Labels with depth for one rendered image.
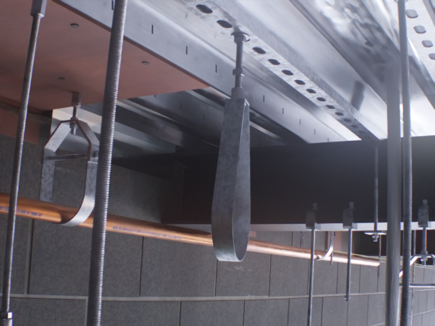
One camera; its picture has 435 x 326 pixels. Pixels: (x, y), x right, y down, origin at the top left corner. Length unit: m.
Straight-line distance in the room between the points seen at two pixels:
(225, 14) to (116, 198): 0.88
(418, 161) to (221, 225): 0.90
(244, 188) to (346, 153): 0.80
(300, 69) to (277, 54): 0.08
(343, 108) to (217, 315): 1.04
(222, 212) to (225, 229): 0.02
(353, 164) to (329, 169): 0.07
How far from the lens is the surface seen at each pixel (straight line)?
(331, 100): 1.10
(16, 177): 0.73
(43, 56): 1.02
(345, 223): 1.45
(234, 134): 0.76
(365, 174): 1.57
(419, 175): 1.54
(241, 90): 0.79
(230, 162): 0.74
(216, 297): 1.99
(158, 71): 1.03
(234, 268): 2.08
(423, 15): 0.76
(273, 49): 0.87
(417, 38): 0.83
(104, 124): 0.41
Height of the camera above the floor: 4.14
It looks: 11 degrees up
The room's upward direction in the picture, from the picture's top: 3 degrees clockwise
